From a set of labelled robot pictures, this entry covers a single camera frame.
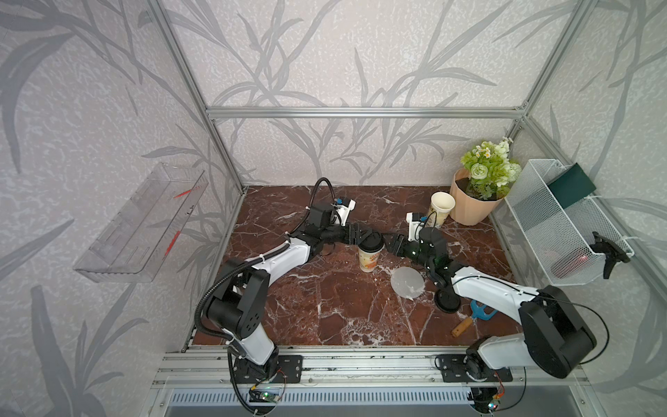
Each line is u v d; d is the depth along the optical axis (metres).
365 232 0.82
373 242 0.81
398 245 0.75
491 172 0.87
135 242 0.67
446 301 0.86
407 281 0.91
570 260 0.63
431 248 0.64
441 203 0.97
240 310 0.45
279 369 0.72
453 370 0.73
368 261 0.86
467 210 0.98
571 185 0.73
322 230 0.71
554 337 0.43
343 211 0.79
